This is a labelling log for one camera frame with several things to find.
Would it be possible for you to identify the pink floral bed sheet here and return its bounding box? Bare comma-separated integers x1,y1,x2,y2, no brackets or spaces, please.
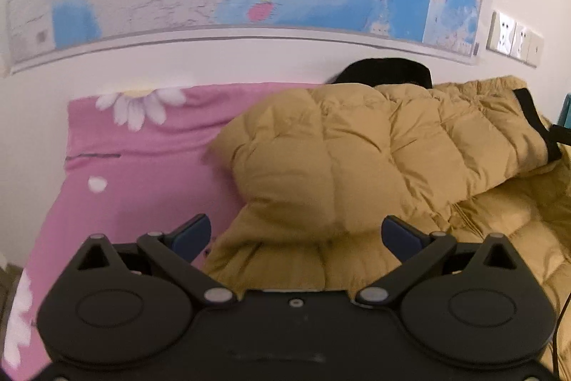
0,82,333,381

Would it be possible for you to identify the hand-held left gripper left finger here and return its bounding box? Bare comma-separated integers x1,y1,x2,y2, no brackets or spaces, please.
75,214,238,311

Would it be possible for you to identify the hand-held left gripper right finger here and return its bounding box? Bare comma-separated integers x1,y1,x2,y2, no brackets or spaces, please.
354,215,524,311

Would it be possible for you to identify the black cable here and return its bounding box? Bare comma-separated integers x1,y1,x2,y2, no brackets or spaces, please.
551,291,571,379

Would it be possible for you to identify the tan puffer jacket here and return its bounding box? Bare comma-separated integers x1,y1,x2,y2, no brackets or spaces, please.
203,57,571,377

